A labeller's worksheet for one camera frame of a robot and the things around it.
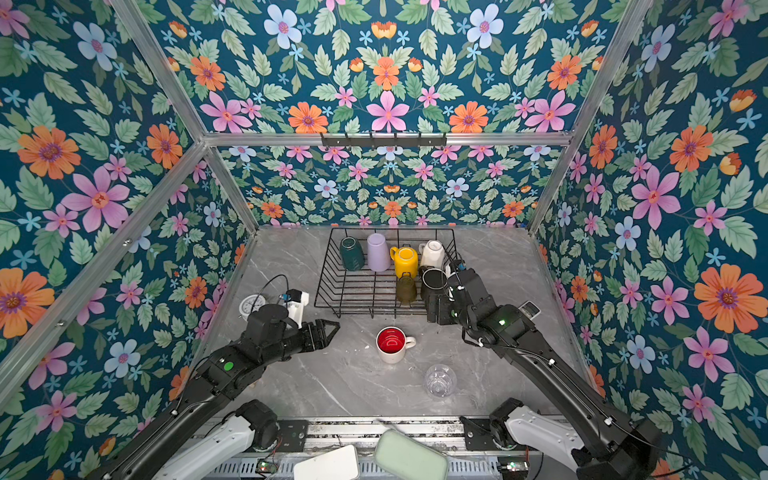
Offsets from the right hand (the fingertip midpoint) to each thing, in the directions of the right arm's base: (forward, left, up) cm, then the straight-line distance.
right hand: (440, 300), depth 75 cm
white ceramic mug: (+23, 0, -9) cm, 24 cm away
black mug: (+12, 0, -9) cm, 15 cm away
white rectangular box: (-33, +24, -16) cm, 44 cm away
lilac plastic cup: (+24, +18, -10) cm, 32 cm away
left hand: (-6, +26, -1) cm, 27 cm away
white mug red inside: (-3, +13, -20) cm, 24 cm away
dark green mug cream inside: (+24, +27, -10) cm, 37 cm away
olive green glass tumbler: (+13, +9, -15) cm, 22 cm away
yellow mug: (+21, +9, -9) cm, 24 cm away
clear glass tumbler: (-14, -1, -21) cm, 25 cm away
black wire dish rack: (+16, +23, -21) cm, 35 cm away
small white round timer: (+9, +58, -16) cm, 61 cm away
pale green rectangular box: (-31, +10, -17) cm, 37 cm away
